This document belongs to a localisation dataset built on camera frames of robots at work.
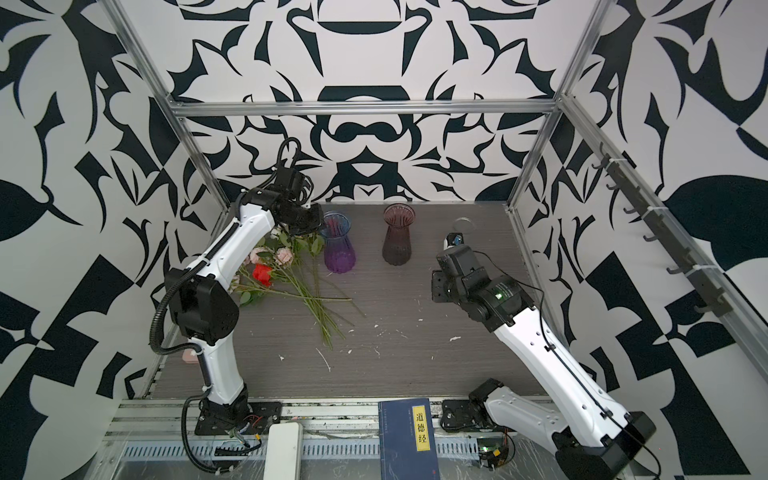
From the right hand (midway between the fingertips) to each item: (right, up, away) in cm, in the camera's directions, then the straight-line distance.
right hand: (440, 275), depth 73 cm
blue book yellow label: (-8, -40, -3) cm, 41 cm away
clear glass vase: (+10, +13, +18) cm, 24 cm away
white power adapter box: (-36, -39, -6) cm, 53 cm away
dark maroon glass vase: (-10, +5, +24) cm, 27 cm away
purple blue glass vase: (-29, +2, +32) cm, 44 cm away
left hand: (-32, +14, +15) cm, 38 cm away
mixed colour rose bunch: (-45, -1, +26) cm, 52 cm away
